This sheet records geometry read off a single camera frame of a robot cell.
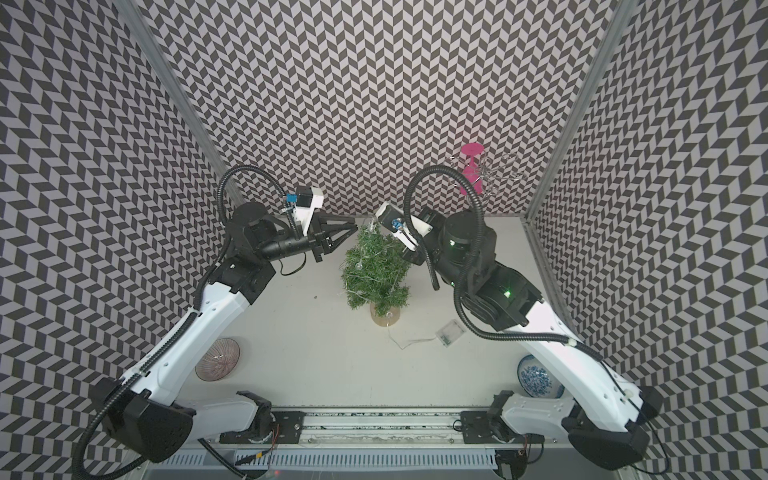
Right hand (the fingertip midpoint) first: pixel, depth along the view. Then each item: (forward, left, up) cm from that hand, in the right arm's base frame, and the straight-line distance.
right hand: (405, 215), depth 58 cm
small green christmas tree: (-3, +7, -14) cm, 16 cm away
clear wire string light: (-4, +7, -15) cm, 17 cm away
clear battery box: (-5, -14, -45) cm, 47 cm away
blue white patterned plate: (-19, -35, -45) cm, 61 cm away
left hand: (+1, +11, -5) cm, 12 cm away
